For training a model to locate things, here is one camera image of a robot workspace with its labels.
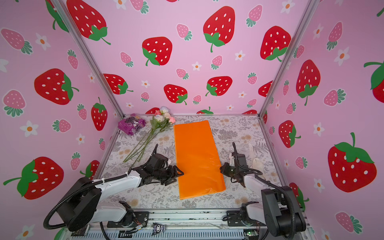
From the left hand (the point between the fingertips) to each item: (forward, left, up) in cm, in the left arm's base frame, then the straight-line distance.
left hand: (182, 176), depth 82 cm
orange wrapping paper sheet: (+16, -9, -7) cm, 20 cm away
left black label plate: (-26, +46, -4) cm, 53 cm away
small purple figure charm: (-24, +10, -3) cm, 26 cm away
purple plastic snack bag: (+39, +40, 0) cm, 56 cm away
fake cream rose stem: (+49, +16, -1) cm, 52 cm away
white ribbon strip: (+10, -47, -5) cm, 48 cm away
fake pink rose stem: (+46, +12, -3) cm, 47 cm away
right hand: (+8, -22, -4) cm, 24 cm away
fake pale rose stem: (+55, +19, 0) cm, 58 cm away
